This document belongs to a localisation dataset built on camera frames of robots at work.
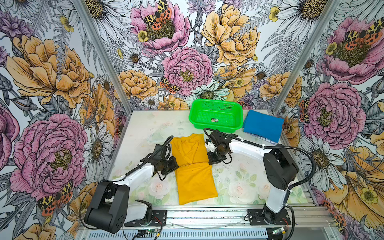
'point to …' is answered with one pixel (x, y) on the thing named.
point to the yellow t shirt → (195, 176)
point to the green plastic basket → (225, 116)
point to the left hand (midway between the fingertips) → (178, 170)
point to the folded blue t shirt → (263, 125)
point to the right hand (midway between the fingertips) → (211, 166)
